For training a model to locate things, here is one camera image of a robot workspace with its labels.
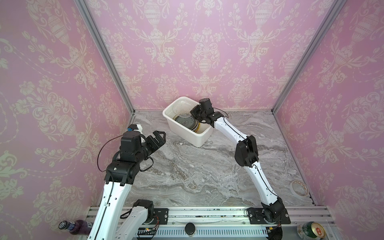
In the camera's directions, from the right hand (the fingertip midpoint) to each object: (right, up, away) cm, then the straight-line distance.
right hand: (189, 110), depth 99 cm
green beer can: (+52, -53, -38) cm, 83 cm away
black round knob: (+2, -54, -35) cm, 65 cm away
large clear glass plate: (-5, +2, +1) cm, 5 cm away
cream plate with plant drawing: (-1, -11, -11) cm, 16 cm away
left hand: (-12, -16, -31) cm, 36 cm away
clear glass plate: (0, -8, +7) cm, 11 cm away
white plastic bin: (+9, -16, -13) cm, 23 cm away
